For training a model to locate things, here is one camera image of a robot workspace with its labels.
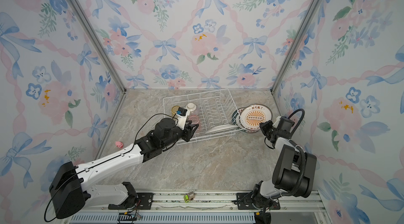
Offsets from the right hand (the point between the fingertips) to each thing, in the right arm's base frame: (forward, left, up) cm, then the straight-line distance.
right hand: (260, 122), depth 92 cm
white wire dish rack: (+11, +26, -7) cm, 29 cm away
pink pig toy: (-13, +82, -5) cm, 83 cm away
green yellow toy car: (-38, +39, -5) cm, 55 cm away
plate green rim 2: (-1, +11, -4) cm, 11 cm away
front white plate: (-10, +24, +8) cm, 27 cm away
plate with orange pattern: (+6, +4, -3) cm, 8 cm away
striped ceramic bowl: (+13, +42, -2) cm, 44 cm away
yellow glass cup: (+6, +51, +3) cm, 52 cm away
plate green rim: (+6, +14, -5) cm, 16 cm away
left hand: (-11, +37, +15) cm, 41 cm away
